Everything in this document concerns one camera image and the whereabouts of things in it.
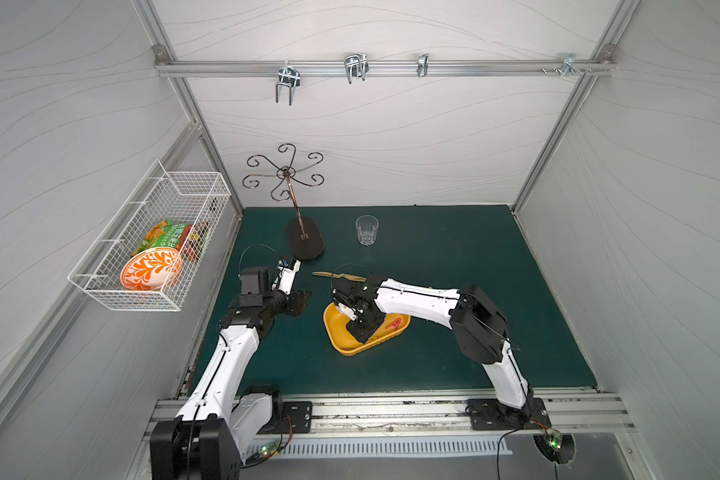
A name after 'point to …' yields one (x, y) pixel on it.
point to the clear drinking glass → (366, 227)
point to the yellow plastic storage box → (336, 325)
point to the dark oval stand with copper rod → (304, 234)
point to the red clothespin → (394, 325)
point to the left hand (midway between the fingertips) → (300, 290)
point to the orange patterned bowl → (151, 268)
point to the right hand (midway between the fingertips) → (361, 331)
